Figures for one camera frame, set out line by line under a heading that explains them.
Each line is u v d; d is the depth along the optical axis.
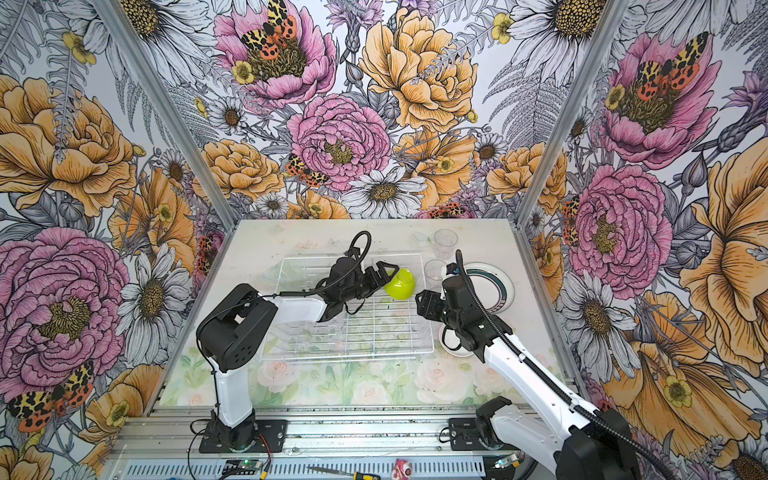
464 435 0.73
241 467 0.71
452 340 0.70
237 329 0.51
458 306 0.61
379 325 0.94
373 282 0.83
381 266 0.85
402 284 0.94
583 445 0.39
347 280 0.75
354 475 0.69
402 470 0.66
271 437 0.74
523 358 0.49
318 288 0.78
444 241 1.10
